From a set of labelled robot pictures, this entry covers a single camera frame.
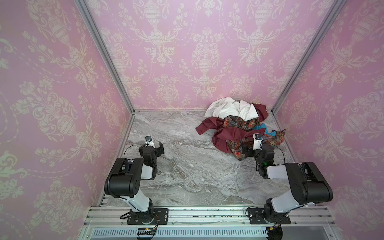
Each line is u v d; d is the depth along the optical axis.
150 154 0.73
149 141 0.81
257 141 0.82
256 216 0.73
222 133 0.98
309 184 0.46
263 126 1.07
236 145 0.96
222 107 0.97
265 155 0.72
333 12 0.70
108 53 0.88
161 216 0.75
